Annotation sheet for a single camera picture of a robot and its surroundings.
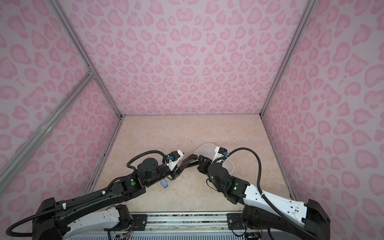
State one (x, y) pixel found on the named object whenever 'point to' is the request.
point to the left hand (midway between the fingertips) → (186, 155)
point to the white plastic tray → (207, 150)
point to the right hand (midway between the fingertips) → (197, 156)
